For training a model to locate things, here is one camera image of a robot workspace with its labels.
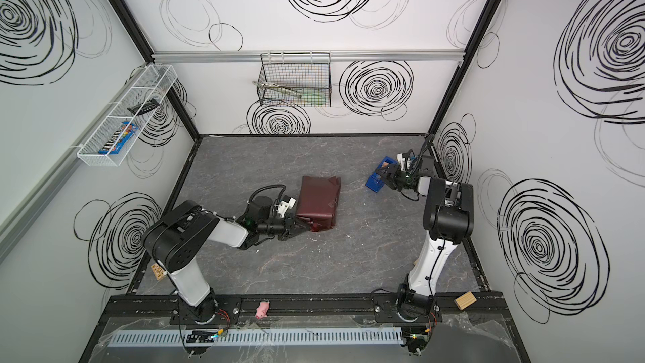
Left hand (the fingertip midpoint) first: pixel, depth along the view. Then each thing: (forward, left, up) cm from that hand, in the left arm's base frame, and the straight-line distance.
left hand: (309, 230), depth 85 cm
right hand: (+23, -27, +3) cm, 35 cm away
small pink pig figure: (-24, +12, -3) cm, 27 cm away
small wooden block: (-19, -49, -3) cm, 53 cm away
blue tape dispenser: (+20, -25, +2) cm, 32 cm away
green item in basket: (+41, 0, +25) cm, 48 cm away
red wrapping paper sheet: (+10, -3, +3) cm, 11 cm away
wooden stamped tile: (-14, +48, -5) cm, 50 cm away
